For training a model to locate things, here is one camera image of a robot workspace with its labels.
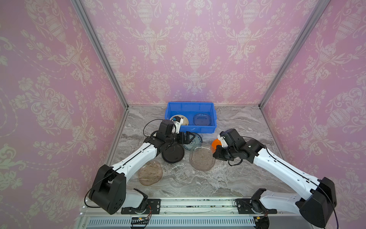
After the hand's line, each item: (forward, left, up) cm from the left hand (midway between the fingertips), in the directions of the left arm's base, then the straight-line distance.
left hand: (190, 136), depth 81 cm
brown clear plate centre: (-11, -7, -5) cm, 14 cm away
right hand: (-10, -13, -3) cm, 16 cm away
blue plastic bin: (+36, 0, -14) cm, 39 cm away
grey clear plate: (+28, -10, -18) cm, 35 cm away
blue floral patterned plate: (+6, -4, -19) cm, 21 cm away
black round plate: (-3, +10, -15) cm, 18 cm away
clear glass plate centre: (-16, +5, -18) cm, 25 cm away
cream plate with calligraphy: (+24, +3, -15) cm, 29 cm away
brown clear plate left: (-15, +23, -18) cm, 33 cm away
